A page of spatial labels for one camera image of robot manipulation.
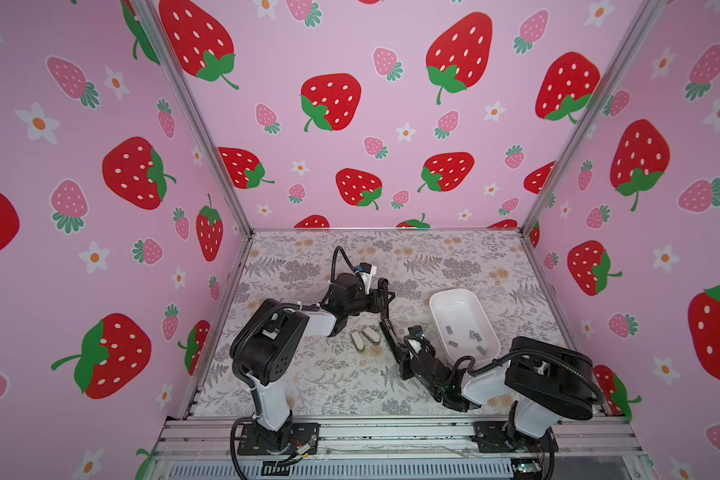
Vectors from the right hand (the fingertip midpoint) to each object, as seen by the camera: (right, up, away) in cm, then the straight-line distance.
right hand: (395, 351), depth 87 cm
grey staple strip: (+18, +4, +6) cm, 20 cm away
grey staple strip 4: (+26, 0, +1) cm, 26 cm away
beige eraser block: (-11, +3, +1) cm, 12 cm away
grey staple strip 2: (+25, +3, +6) cm, 26 cm away
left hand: (0, +16, +4) cm, 17 cm away
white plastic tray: (+22, +5, +6) cm, 24 cm away
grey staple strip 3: (+19, +1, +3) cm, 19 cm away
